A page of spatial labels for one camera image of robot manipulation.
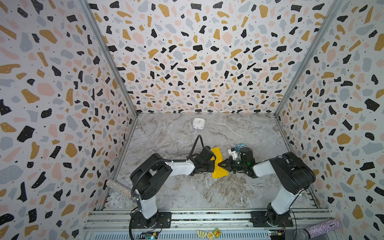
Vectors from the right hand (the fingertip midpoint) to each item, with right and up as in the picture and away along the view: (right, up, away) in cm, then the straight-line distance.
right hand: (216, 162), depth 89 cm
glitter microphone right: (+49, -26, -19) cm, 58 cm away
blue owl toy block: (+17, +8, +11) cm, 22 cm away
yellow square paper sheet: (+1, -6, 0) cm, 6 cm away
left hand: (-1, -1, +1) cm, 2 cm away
